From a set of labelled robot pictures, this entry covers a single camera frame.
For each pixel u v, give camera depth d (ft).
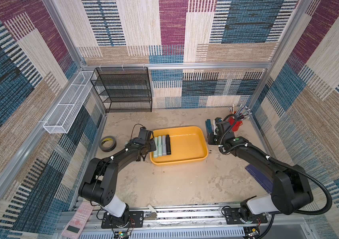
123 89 3.58
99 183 1.48
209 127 3.01
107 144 3.33
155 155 3.06
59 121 2.30
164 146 3.17
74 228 2.32
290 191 1.39
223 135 2.18
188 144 3.28
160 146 3.16
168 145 3.16
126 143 2.25
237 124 3.33
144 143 2.39
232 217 2.39
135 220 2.40
